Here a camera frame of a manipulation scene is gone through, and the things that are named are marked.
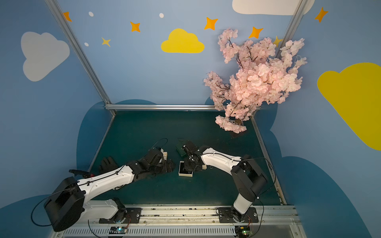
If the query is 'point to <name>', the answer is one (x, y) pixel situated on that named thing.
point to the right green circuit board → (242, 231)
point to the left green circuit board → (118, 230)
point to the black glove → (107, 163)
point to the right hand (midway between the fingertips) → (189, 167)
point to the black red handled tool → (84, 174)
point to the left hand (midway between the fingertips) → (173, 167)
